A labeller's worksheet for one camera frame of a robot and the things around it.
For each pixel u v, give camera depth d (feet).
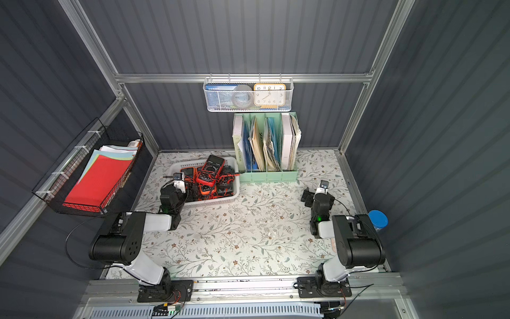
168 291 2.20
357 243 1.51
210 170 3.08
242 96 2.96
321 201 2.35
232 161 3.40
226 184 2.99
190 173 3.30
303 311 2.31
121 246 2.48
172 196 2.42
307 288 2.42
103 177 2.37
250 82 2.91
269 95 2.90
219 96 2.78
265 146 3.09
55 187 2.00
